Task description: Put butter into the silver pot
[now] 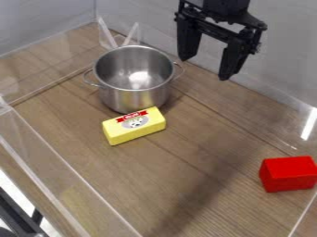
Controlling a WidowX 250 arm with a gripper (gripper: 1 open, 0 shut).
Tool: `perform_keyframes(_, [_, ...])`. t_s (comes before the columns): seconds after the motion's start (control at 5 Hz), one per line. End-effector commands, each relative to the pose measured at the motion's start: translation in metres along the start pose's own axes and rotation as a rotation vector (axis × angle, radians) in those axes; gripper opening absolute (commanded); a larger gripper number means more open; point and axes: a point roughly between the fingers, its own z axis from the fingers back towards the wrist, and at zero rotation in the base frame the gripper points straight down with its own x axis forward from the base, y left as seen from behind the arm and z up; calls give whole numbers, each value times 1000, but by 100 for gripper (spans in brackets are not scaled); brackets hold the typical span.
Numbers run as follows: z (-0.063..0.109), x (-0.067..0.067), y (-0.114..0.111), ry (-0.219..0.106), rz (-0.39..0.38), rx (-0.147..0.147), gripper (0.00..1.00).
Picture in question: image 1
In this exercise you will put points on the yellow butter block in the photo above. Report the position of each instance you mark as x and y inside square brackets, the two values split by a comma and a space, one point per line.
[134, 125]

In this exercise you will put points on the red block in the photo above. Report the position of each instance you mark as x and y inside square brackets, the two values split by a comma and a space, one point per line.
[288, 173]

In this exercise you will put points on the black table frame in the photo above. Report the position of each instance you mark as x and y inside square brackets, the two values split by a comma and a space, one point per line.
[22, 225]

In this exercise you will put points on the silver metal pot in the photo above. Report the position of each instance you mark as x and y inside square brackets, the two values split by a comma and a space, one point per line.
[133, 76]

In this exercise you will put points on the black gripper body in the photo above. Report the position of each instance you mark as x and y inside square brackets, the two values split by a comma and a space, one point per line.
[221, 18]

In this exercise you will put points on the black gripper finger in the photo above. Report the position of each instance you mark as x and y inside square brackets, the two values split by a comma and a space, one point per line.
[241, 46]
[188, 37]

